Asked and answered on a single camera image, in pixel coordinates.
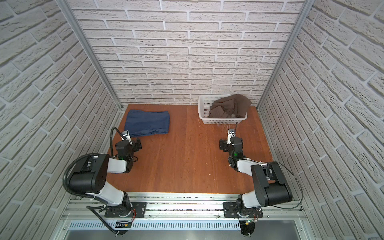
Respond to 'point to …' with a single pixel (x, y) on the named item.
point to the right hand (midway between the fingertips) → (229, 137)
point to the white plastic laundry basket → (204, 103)
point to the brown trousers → (237, 105)
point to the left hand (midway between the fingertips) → (129, 138)
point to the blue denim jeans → (140, 122)
